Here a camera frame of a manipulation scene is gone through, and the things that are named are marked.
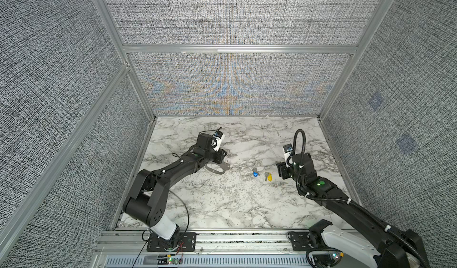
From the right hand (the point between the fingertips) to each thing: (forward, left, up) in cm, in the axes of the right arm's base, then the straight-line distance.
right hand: (283, 159), depth 83 cm
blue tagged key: (+1, +12, -14) cm, 19 cm away
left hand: (+6, +28, -4) cm, 29 cm away
